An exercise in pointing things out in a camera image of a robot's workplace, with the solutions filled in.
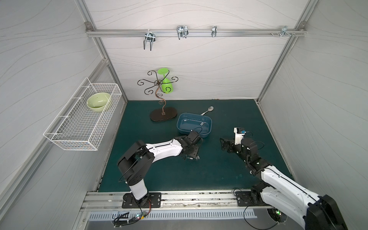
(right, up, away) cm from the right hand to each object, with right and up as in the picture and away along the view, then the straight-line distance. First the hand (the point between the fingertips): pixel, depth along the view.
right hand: (228, 137), depth 84 cm
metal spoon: (-6, +18, +31) cm, 36 cm away
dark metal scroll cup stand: (-46, +12, +25) cm, 53 cm away
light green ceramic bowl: (-72, +20, -10) cm, 75 cm away
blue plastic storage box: (-20, +6, +23) cm, 31 cm away
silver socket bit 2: (-26, +9, +24) cm, 37 cm away
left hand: (-20, -10, +5) cm, 22 cm away
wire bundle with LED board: (-55, -38, -15) cm, 69 cm away
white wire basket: (-75, +10, -15) cm, 77 cm away
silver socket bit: (-13, +6, +21) cm, 26 cm away
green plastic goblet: (-39, +34, +15) cm, 53 cm away
